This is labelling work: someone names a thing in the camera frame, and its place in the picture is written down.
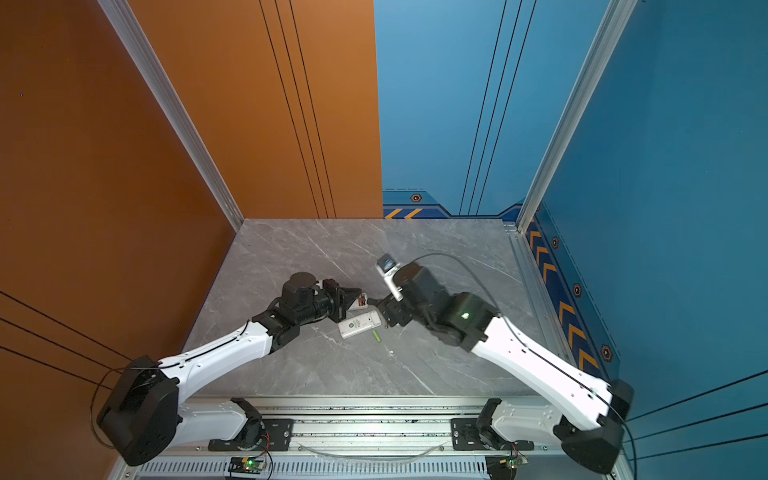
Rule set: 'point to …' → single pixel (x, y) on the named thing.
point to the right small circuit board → (518, 461)
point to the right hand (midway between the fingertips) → (392, 290)
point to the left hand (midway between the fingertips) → (365, 284)
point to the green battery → (376, 336)
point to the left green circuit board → (246, 465)
